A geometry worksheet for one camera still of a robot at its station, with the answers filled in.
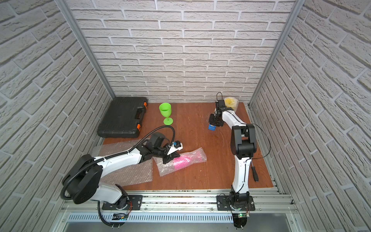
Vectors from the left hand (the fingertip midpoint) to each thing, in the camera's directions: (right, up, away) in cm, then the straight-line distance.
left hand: (180, 153), depth 83 cm
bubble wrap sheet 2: (-24, -12, 0) cm, 27 cm away
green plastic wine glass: (-12, +28, +15) cm, 34 cm away
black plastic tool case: (-42, +20, +17) cm, 50 cm away
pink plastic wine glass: (+3, -4, -2) cm, 5 cm away
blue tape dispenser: (+22, +14, +20) cm, 33 cm away
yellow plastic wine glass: (+34, +33, +18) cm, 51 cm away
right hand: (+23, +18, +19) cm, 35 cm away
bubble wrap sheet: (-8, -8, -4) cm, 12 cm away
